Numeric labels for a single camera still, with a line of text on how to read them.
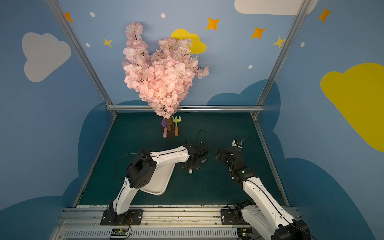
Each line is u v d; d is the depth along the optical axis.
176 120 1.18
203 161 0.94
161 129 1.13
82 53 0.85
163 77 0.60
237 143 0.73
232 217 0.75
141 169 0.54
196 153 0.69
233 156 0.61
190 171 0.90
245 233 0.73
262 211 0.47
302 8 0.70
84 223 0.74
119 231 0.72
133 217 0.75
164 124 1.15
